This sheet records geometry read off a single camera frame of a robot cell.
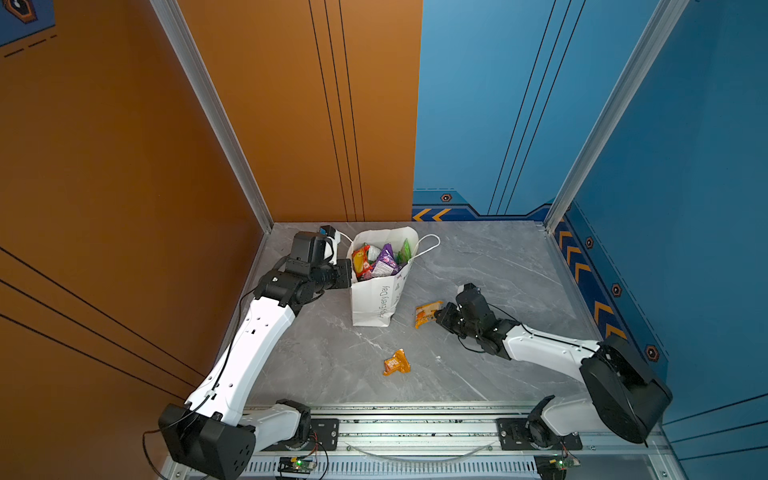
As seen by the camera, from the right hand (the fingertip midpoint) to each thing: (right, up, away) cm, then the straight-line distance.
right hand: (429, 314), depth 88 cm
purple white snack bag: (-13, +15, -7) cm, 21 cm away
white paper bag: (-16, +6, -9) cm, 19 cm away
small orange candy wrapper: (-10, -13, -4) cm, 16 cm away
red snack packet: (-19, +15, -7) cm, 26 cm away
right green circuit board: (+27, -32, -17) cm, 46 cm away
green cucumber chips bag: (-7, +18, -1) cm, 19 cm away
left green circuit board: (-34, -32, -17) cm, 50 cm away
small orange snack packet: (-1, 0, +3) cm, 3 cm away
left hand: (-21, +15, -12) cm, 28 cm away
